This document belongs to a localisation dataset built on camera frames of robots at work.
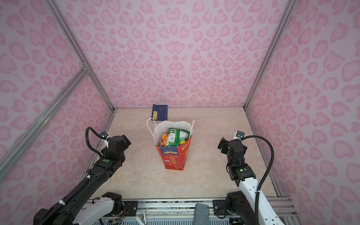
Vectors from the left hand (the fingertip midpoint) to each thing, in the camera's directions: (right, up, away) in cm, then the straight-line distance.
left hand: (117, 138), depth 81 cm
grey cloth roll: (+47, -36, -13) cm, 60 cm away
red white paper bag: (+33, -10, -4) cm, 35 cm away
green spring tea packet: (+34, +1, -3) cm, 34 cm away
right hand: (+64, 0, -2) cm, 64 cm away
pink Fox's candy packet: (+27, 0, -4) cm, 27 cm away
